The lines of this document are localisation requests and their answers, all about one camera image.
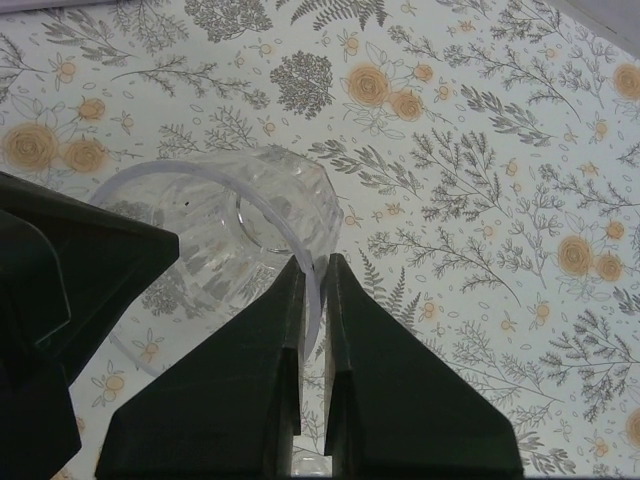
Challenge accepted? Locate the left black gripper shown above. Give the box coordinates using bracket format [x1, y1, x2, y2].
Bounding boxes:
[1, 173, 179, 479]

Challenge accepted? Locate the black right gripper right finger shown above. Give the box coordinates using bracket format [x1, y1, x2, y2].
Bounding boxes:
[325, 254, 524, 478]

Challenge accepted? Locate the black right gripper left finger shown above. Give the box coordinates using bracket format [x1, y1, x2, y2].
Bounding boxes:
[95, 259, 306, 478]

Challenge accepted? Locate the large clear tumbler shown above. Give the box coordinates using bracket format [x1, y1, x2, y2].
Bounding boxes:
[91, 145, 344, 376]

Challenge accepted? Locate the floral patterned tablecloth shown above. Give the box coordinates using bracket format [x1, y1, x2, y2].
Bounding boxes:
[1, 1, 639, 479]

